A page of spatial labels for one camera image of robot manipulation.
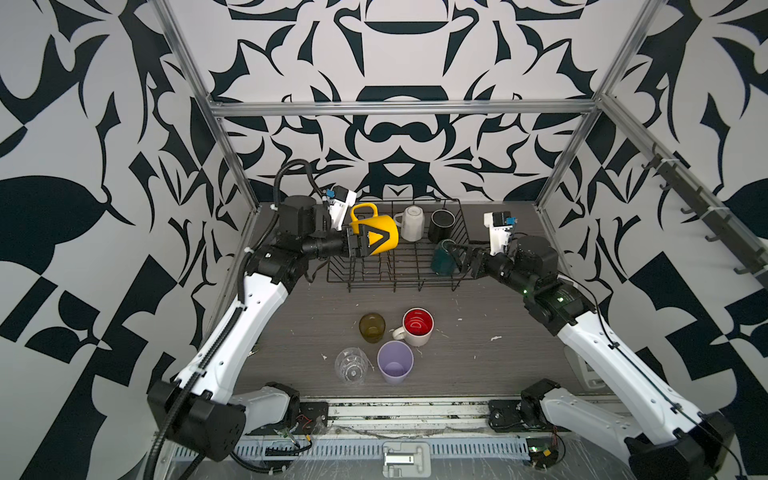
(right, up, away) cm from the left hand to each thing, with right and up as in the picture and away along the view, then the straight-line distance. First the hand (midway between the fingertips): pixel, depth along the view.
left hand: (380, 229), depth 66 cm
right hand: (+19, -3, +4) cm, 19 cm away
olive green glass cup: (-3, -28, +21) cm, 35 cm away
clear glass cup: (-8, -37, +16) cm, 41 cm away
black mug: (+19, +2, +33) cm, 38 cm away
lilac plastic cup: (+4, -35, +15) cm, 38 cm away
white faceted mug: (+10, +3, +34) cm, 36 cm away
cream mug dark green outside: (+19, -8, +26) cm, 33 cm away
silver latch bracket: (+6, -51, +1) cm, 51 cm away
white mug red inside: (+10, -28, +22) cm, 38 cm away
